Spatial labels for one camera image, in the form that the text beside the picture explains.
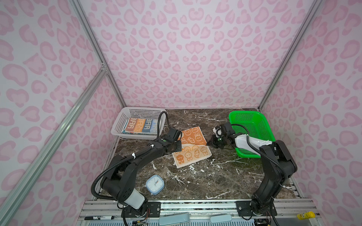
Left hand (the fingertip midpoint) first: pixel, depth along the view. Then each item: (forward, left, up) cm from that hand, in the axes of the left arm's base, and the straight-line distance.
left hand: (179, 143), depth 89 cm
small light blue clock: (-23, +13, -6) cm, 27 cm away
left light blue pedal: (-39, +3, -3) cm, 39 cm away
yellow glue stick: (-39, -60, -3) cm, 71 cm away
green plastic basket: (+19, -58, -8) cm, 61 cm away
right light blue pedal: (-39, -20, -6) cm, 44 cm away
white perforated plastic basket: (+30, +29, -2) cm, 41 cm away
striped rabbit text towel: (+18, +30, -4) cm, 35 cm away
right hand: (+1, -18, -1) cm, 18 cm away
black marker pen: (-37, +37, -6) cm, 53 cm away
